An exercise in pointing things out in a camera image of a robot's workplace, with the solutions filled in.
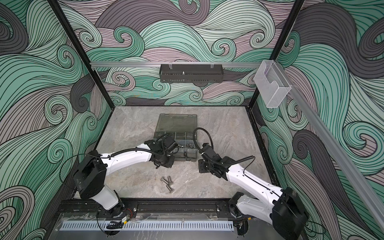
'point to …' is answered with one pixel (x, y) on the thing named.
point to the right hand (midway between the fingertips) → (201, 165)
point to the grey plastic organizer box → (182, 127)
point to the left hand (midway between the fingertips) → (171, 162)
